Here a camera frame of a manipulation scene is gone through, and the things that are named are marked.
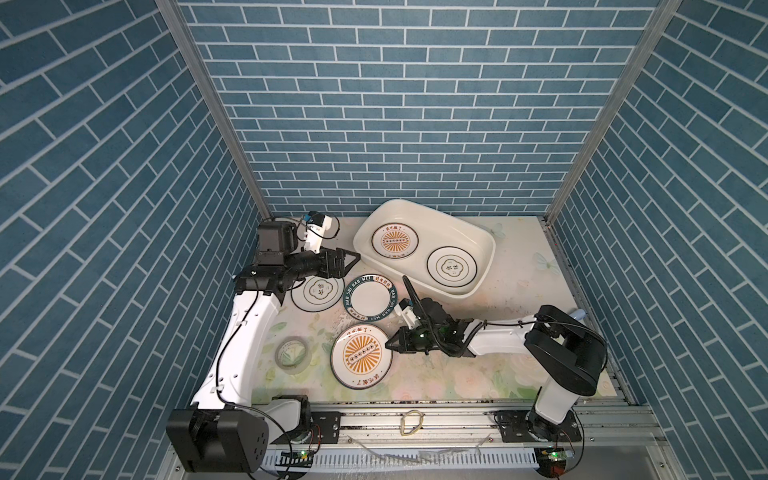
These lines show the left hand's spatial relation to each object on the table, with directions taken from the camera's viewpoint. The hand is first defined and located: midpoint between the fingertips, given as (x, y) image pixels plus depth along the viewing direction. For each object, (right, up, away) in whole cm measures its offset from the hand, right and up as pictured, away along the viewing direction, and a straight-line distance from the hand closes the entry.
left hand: (347, 254), depth 73 cm
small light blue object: (+69, -19, +19) cm, 74 cm away
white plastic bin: (+26, +8, +39) cm, 48 cm away
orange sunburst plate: (+11, +4, +39) cm, 41 cm away
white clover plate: (+32, -5, +32) cm, 46 cm away
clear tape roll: (-18, -30, +13) cm, 38 cm away
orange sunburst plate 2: (+2, -29, +10) cm, 31 cm away
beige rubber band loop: (+14, -43, +2) cm, 46 cm away
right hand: (+8, -26, +9) cm, 28 cm away
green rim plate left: (+3, -15, +24) cm, 29 cm away
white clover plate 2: (-15, -14, +26) cm, 33 cm away
